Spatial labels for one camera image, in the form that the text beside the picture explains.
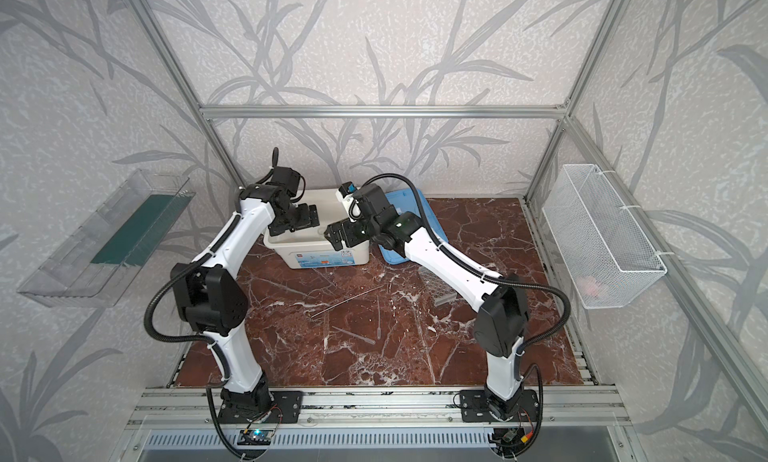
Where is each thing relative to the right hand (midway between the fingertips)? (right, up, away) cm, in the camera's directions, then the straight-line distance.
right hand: (342, 217), depth 78 cm
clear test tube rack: (+28, -23, +15) cm, 39 cm away
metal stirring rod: (+9, -22, +18) cm, 30 cm away
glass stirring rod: (+9, -32, +9) cm, 34 cm away
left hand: (-13, +1, +12) cm, 18 cm away
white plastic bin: (-11, -9, +9) cm, 17 cm away
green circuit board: (-19, -53, -7) cm, 57 cm away
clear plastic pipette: (+8, -36, +7) cm, 37 cm away
